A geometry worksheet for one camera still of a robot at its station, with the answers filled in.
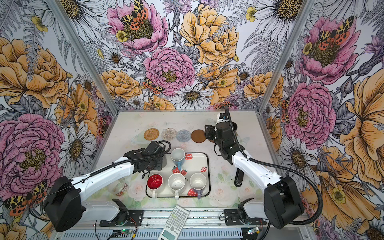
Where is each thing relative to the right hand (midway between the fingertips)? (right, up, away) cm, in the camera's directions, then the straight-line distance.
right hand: (208, 130), depth 84 cm
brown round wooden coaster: (+4, -8, +21) cm, 22 cm away
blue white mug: (-18, -16, +10) cm, 26 cm away
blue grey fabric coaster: (-16, -4, +22) cm, 27 cm away
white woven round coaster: (-26, -4, +24) cm, 36 cm away
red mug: (-30, -28, 0) cm, 41 cm away
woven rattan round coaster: (-38, -4, +24) cm, 46 cm away
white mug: (-18, -29, +1) cm, 34 cm away
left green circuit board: (-41, -48, -12) cm, 64 cm away
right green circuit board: (+21, -46, -13) cm, 52 cm away
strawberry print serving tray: (-8, -20, +9) cm, 24 cm away
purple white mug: (-6, -29, +1) cm, 29 cm away
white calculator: (-17, -45, -13) cm, 50 cm away
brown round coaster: (-5, -5, +21) cm, 23 cm away
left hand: (-29, -20, 0) cm, 35 cm away
